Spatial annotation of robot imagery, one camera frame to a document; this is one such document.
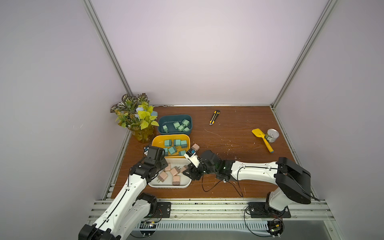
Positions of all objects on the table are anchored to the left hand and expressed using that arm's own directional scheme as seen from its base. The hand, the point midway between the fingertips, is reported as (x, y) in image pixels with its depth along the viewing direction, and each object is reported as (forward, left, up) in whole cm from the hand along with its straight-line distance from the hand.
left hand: (164, 160), depth 83 cm
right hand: (-5, -12, +4) cm, 14 cm away
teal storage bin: (+35, -9, -5) cm, 36 cm away
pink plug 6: (-2, -10, -5) cm, 12 cm away
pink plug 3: (-2, -2, -5) cm, 6 cm away
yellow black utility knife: (+41, -32, -7) cm, 53 cm away
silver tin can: (+20, -68, -3) cm, 71 cm away
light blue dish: (+44, +17, -9) cm, 48 cm away
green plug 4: (+26, +4, -5) cm, 27 cm away
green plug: (+31, -3, -6) cm, 31 cm away
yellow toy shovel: (+23, -62, -6) cm, 66 cm away
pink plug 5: (-9, -7, -6) cm, 13 cm away
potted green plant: (+19, +15, +18) cm, 30 cm away
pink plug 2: (-7, +1, -6) cm, 9 cm away
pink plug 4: (-4, -5, -6) cm, 9 cm away
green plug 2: (+26, -6, -5) cm, 27 cm away
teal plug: (+15, +1, -6) cm, 16 cm away
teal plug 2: (+16, -5, -6) cm, 18 cm away
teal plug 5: (+3, -2, +6) cm, 7 cm away
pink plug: (+12, -17, -6) cm, 22 cm away
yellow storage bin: (+16, +7, -4) cm, 18 cm away
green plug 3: (+26, -11, -5) cm, 29 cm away
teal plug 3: (+14, -10, -5) cm, 18 cm away
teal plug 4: (+9, -2, -6) cm, 11 cm away
